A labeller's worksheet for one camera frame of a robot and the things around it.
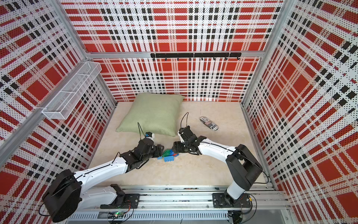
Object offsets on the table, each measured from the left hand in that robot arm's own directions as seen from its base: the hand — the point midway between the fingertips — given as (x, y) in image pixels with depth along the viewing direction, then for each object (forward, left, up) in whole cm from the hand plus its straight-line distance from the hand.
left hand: (162, 147), depth 87 cm
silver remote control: (+22, -32, -5) cm, 40 cm away
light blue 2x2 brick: (-4, +2, -6) cm, 8 cm away
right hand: (0, -11, 0) cm, 11 cm away
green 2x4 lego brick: (-3, -3, -2) cm, 5 cm away
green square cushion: (+24, +8, +6) cm, 26 cm away
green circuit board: (-34, +21, -5) cm, 40 cm away
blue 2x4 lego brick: (-4, -6, 0) cm, 7 cm away
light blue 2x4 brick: (-5, -4, -6) cm, 9 cm away
